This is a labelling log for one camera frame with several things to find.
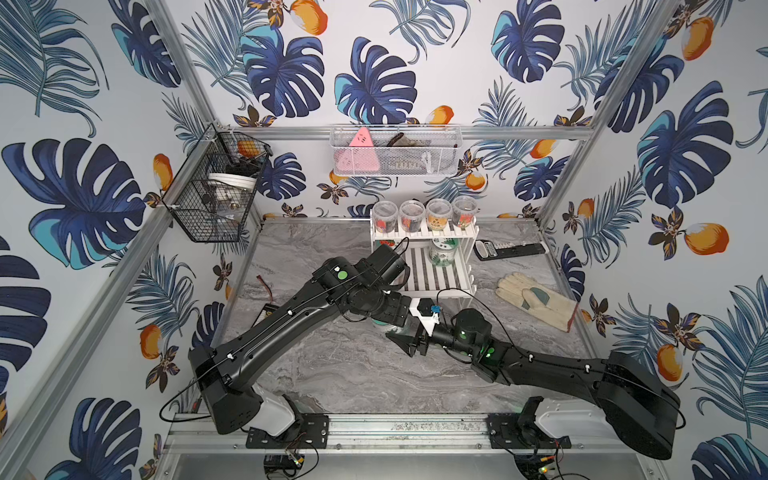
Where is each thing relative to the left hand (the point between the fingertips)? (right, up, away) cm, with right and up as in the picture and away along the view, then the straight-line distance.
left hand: (395, 307), depth 69 cm
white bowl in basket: (-43, +31, +10) cm, 54 cm away
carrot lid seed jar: (-2, -5, 0) cm, 5 cm away
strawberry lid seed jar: (-1, +15, +18) cm, 24 cm away
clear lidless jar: (-3, +23, +7) cm, 24 cm away
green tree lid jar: (+14, +13, +17) cm, 26 cm away
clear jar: (+11, +23, +8) cm, 27 cm away
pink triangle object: (-10, +41, +20) cm, 47 cm away
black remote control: (+34, +14, +41) cm, 56 cm away
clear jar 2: (+18, +24, +9) cm, 31 cm away
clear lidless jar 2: (+5, +23, +8) cm, 24 cm away
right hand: (0, -3, +5) cm, 5 cm away
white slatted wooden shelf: (+19, +4, +19) cm, 27 cm away
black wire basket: (-54, +29, +19) cm, 64 cm away
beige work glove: (+50, -4, +28) cm, 57 cm away
